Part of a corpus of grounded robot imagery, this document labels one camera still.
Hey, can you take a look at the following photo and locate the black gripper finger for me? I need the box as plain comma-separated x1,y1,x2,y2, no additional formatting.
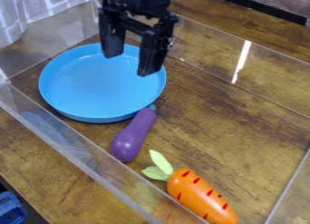
138,20,175,76
99,13,126,58

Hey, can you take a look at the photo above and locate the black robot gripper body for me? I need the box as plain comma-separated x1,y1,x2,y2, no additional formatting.
99,0,178,33

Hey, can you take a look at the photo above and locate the purple toy eggplant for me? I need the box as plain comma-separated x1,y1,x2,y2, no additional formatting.
110,106,158,162

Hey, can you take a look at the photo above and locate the blue round tray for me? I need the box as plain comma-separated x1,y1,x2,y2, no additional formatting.
39,44,167,123

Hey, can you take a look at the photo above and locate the white curtain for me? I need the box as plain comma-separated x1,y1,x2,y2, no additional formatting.
0,0,90,48

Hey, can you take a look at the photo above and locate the dark wooden furniture edge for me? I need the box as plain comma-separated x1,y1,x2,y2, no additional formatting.
226,0,308,26

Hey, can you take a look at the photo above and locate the orange toy carrot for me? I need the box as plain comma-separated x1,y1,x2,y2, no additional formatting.
142,150,239,224

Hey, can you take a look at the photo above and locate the blue plastic object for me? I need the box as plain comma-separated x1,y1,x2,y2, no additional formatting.
0,191,28,224

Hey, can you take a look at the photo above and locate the clear acrylic enclosure wall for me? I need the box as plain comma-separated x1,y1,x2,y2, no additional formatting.
0,0,310,224

